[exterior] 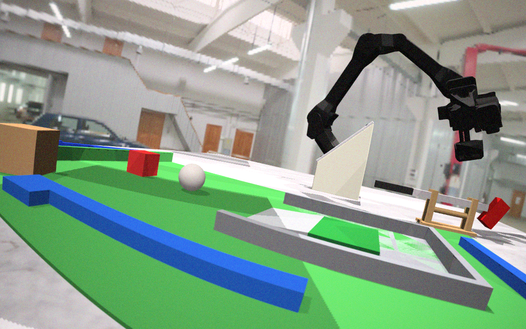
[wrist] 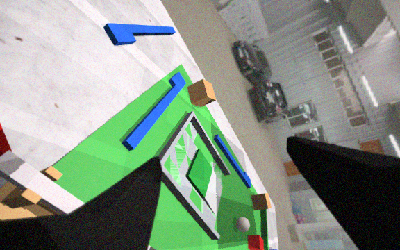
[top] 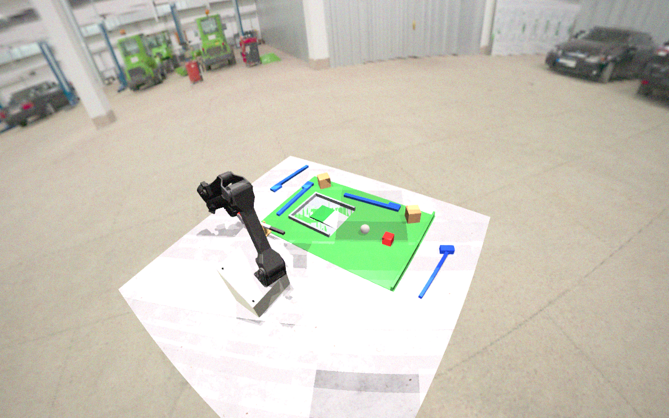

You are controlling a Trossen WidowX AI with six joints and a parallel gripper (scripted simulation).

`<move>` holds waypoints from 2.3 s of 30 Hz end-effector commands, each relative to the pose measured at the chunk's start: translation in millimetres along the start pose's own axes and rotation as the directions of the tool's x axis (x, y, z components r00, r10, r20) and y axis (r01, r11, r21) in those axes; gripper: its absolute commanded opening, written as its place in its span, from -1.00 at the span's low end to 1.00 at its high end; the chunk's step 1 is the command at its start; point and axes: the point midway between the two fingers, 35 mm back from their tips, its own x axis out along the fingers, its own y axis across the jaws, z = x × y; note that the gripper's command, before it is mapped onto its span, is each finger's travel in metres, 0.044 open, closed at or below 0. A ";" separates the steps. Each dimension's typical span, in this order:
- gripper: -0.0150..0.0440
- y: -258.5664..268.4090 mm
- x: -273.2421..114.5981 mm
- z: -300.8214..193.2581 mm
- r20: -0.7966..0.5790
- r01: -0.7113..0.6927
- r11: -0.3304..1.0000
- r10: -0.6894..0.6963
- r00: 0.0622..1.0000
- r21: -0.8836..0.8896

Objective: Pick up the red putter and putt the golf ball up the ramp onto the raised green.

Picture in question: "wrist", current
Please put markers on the tan cube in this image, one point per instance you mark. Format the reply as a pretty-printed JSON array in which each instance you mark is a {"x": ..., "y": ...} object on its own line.
[
  {"x": 261, "y": 201},
  {"x": 201, "y": 93}
]

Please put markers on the blue long bar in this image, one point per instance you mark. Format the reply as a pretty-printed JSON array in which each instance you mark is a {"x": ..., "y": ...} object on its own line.
[
  {"x": 243, "y": 175},
  {"x": 138, "y": 133},
  {"x": 122, "y": 34}
]

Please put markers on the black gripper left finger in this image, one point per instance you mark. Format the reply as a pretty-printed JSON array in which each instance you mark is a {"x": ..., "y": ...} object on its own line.
[{"x": 119, "y": 218}]

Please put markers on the white golf ball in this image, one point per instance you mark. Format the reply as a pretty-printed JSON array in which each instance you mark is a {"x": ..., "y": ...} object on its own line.
[{"x": 242, "y": 224}]

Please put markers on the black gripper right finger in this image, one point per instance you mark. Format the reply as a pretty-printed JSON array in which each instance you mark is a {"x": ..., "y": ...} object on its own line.
[{"x": 361, "y": 189}]

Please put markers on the red cube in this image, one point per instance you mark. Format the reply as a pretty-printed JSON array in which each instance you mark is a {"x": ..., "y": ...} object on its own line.
[{"x": 255, "y": 242}]

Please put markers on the red-headed putter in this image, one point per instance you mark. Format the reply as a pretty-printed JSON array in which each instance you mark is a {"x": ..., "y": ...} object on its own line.
[{"x": 23, "y": 175}]

